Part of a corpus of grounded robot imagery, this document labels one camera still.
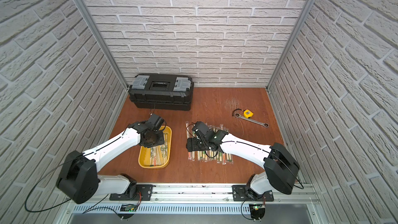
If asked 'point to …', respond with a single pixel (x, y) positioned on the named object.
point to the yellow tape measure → (247, 113)
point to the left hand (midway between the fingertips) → (162, 139)
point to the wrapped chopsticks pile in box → (158, 154)
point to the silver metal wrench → (237, 115)
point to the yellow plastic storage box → (144, 152)
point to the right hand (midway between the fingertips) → (193, 146)
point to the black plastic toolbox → (165, 92)
